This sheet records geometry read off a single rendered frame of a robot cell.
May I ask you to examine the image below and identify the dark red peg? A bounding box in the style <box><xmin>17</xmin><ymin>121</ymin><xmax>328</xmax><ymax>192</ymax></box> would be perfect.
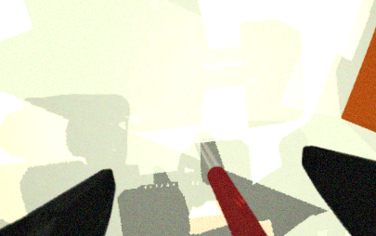
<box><xmin>207</xmin><ymin>166</ymin><xmax>267</xmax><ymax>236</ymax></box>

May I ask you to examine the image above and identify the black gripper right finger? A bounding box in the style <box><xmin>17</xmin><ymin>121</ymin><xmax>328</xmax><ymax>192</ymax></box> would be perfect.
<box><xmin>302</xmin><ymin>145</ymin><xmax>376</xmax><ymax>236</ymax></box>

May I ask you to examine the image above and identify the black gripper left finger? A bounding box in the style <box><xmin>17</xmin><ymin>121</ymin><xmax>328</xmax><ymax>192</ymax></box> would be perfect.
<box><xmin>0</xmin><ymin>168</ymin><xmax>116</xmax><ymax>236</ymax></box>

